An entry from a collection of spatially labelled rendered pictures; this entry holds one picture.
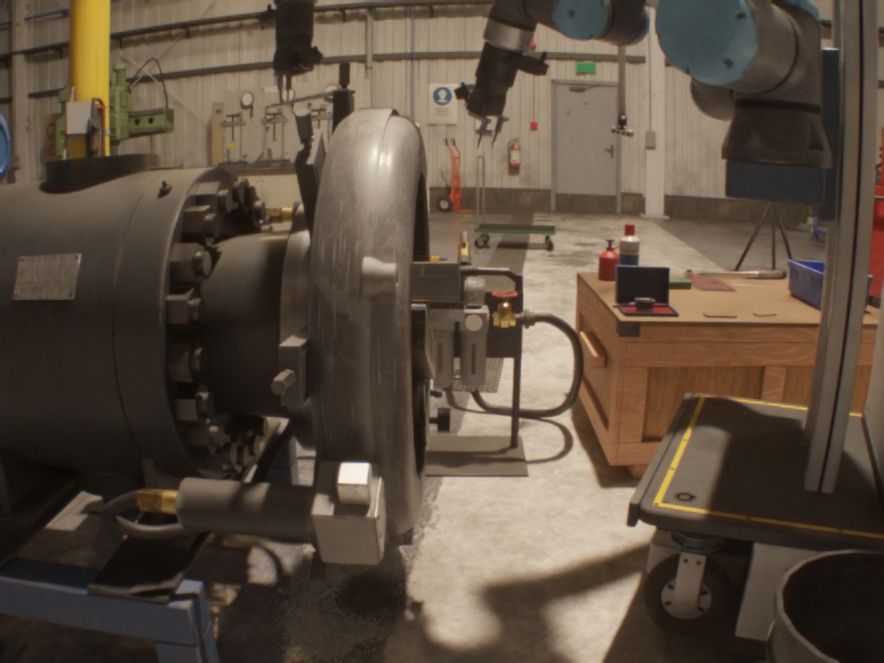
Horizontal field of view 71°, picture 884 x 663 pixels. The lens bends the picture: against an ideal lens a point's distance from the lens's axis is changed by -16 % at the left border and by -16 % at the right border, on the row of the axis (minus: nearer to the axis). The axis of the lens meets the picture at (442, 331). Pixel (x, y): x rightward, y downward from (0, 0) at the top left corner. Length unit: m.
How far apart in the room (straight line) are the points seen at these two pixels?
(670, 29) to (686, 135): 11.15
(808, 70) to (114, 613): 1.39
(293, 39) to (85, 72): 3.49
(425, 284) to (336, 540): 0.41
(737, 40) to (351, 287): 0.60
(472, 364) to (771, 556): 1.15
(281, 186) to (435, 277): 6.41
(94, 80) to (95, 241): 3.66
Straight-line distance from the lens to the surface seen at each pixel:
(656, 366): 2.03
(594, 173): 11.87
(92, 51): 4.84
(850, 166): 1.29
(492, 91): 1.35
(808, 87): 1.18
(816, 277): 2.38
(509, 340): 2.17
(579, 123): 11.87
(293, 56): 1.40
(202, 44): 13.57
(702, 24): 1.00
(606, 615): 1.53
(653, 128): 11.68
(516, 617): 1.51
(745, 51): 0.99
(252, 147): 8.41
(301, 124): 0.97
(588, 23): 1.24
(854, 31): 1.32
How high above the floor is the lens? 0.90
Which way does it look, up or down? 14 degrees down
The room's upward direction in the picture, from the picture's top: straight up
